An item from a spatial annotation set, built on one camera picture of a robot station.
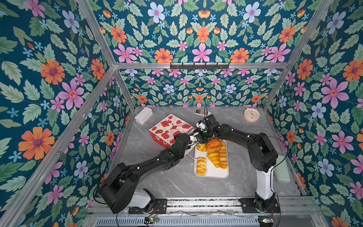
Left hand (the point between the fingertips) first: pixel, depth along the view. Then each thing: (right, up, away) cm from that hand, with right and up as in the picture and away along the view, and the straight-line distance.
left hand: (185, 129), depth 83 cm
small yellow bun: (+11, -12, +8) cm, 18 cm away
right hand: (+3, -6, +6) cm, 8 cm away
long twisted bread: (+24, -18, +7) cm, 31 cm away
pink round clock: (+52, +10, +28) cm, 60 cm away
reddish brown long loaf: (+18, -10, +7) cm, 22 cm away
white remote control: (+12, +12, +32) cm, 36 cm away
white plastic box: (-34, +9, +26) cm, 44 cm away
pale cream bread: (+18, -18, +6) cm, 26 cm away
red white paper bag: (-14, -2, +7) cm, 16 cm away
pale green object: (+57, -25, -1) cm, 62 cm away
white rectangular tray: (+16, -26, +3) cm, 31 cm away
